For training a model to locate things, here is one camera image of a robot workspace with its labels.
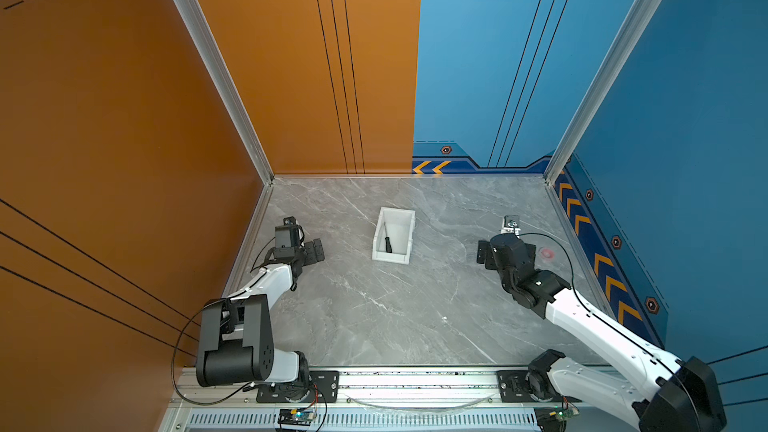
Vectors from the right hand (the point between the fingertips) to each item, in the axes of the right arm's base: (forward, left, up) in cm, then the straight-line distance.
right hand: (496, 243), depth 82 cm
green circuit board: (-38, +52, -16) cm, 66 cm away
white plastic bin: (+16, +27, -13) cm, 34 cm away
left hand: (+6, +57, -9) cm, 58 cm away
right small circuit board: (-37, -11, -16) cm, 42 cm away
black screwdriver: (+10, +31, -14) cm, 35 cm away
